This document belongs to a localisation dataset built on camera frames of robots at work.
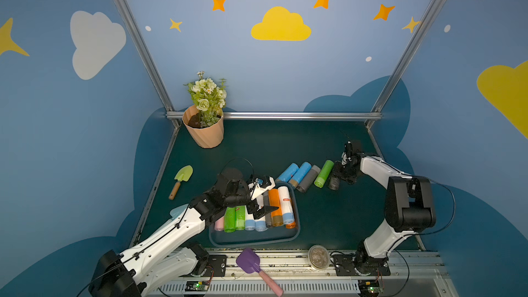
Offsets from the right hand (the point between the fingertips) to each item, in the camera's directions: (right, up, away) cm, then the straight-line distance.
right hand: (340, 173), depth 96 cm
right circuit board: (+1, -37, -25) cm, 45 cm away
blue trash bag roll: (-26, -1, 0) cm, 26 cm away
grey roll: (-3, -4, -2) cm, 6 cm away
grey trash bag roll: (-14, -2, 0) cm, 14 cm away
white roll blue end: (-27, -13, -17) cm, 34 cm away
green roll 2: (-6, +2, +2) cm, 7 cm away
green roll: (-46, -16, -14) cm, 51 cm away
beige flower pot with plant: (-66, +25, +2) cm, 70 cm away
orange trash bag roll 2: (-25, -19, -15) cm, 35 cm away
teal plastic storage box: (-33, -23, -15) cm, 43 cm away
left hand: (-32, -3, -25) cm, 41 cm away
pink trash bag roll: (-54, -18, -15) cm, 59 cm away
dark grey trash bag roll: (-35, -11, -11) cm, 38 cm away
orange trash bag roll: (-31, -14, -16) cm, 38 cm away
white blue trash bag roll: (-42, -18, -15) cm, 48 cm away
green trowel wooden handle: (-75, -1, +2) cm, 75 cm away
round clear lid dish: (-16, -26, -25) cm, 40 cm away
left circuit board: (-60, -36, -25) cm, 74 cm away
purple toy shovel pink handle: (-42, -29, -22) cm, 56 cm away
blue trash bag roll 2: (-19, -1, 0) cm, 19 cm away
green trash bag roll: (-50, -17, -14) cm, 55 cm away
